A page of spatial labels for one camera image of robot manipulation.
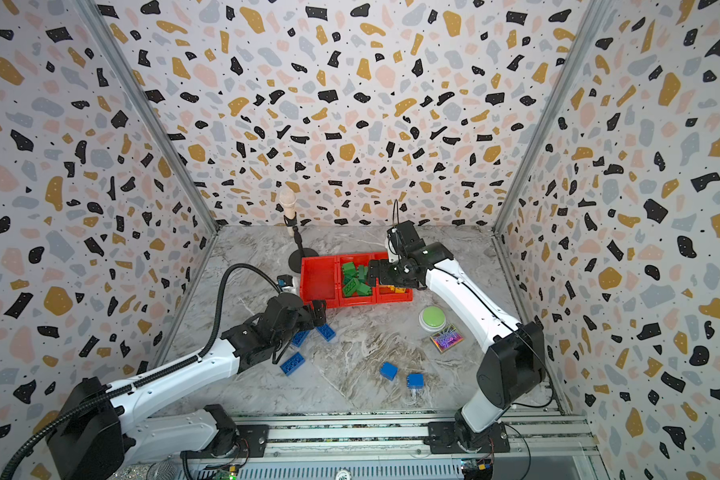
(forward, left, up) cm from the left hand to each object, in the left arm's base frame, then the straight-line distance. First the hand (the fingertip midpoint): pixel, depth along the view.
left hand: (318, 301), depth 81 cm
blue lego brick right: (-16, -27, -17) cm, 35 cm away
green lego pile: (+15, -9, -12) cm, 21 cm away
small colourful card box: (-5, -37, -15) cm, 40 cm away
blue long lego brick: (-11, +8, -15) cm, 20 cm away
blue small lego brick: (-14, -19, -16) cm, 28 cm away
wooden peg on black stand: (+26, +9, +14) cm, 31 cm away
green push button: (+2, -34, -15) cm, 37 cm away
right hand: (+6, -16, +5) cm, 18 cm away
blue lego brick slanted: (-2, -1, -16) cm, 16 cm away
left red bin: (+18, +4, -16) cm, 25 cm away
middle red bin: (+24, -10, -12) cm, 29 cm away
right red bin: (+11, -21, -15) cm, 28 cm away
